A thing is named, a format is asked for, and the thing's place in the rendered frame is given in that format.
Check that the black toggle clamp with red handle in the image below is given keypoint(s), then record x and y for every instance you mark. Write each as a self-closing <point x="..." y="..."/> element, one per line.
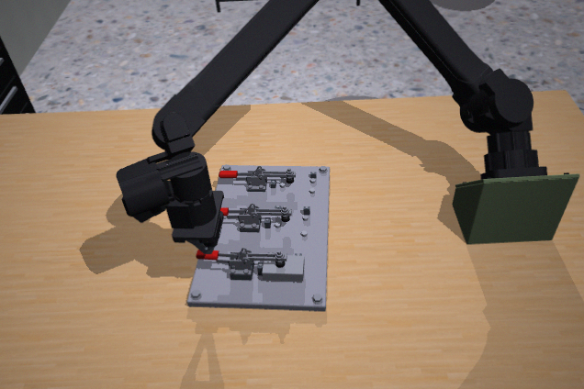
<point x="258" y="183"/>
<point x="251" y="222"/>

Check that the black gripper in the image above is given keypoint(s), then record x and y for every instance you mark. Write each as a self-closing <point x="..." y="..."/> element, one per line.
<point x="207" y="219"/>

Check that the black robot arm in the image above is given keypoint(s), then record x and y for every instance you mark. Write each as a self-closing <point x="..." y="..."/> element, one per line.
<point x="479" y="91"/>

